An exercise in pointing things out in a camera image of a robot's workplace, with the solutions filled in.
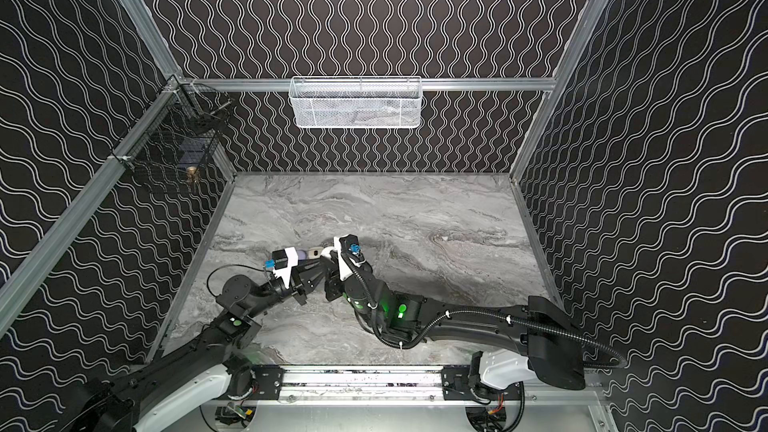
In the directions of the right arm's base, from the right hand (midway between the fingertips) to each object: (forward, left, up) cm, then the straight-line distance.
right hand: (325, 260), depth 70 cm
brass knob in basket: (+24, +41, +5) cm, 48 cm away
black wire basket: (+42, +53, +6) cm, 68 cm away
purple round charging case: (-3, +3, +8) cm, 9 cm away
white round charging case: (+2, 0, +1) cm, 2 cm away
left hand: (-2, -2, 0) cm, 3 cm away
